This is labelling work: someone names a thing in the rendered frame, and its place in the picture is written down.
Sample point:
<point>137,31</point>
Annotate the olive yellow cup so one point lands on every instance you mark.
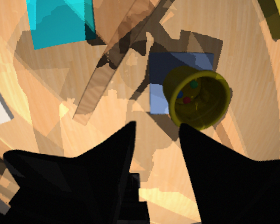
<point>209,100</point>

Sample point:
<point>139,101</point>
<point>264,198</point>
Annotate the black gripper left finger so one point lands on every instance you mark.
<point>97,177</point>

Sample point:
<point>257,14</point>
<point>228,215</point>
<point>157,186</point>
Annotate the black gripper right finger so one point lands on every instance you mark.
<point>225,183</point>

